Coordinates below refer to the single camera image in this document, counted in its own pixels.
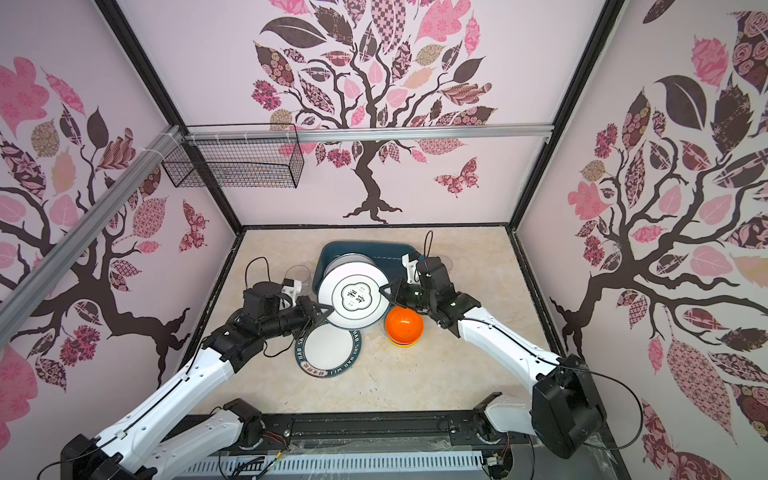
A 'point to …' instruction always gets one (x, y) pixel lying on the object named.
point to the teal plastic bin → (387, 255)
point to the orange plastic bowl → (404, 325)
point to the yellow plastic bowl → (400, 344)
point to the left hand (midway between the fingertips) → (336, 314)
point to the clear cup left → (300, 273)
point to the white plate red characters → (351, 257)
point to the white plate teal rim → (353, 291)
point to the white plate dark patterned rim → (328, 350)
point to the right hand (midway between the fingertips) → (380, 287)
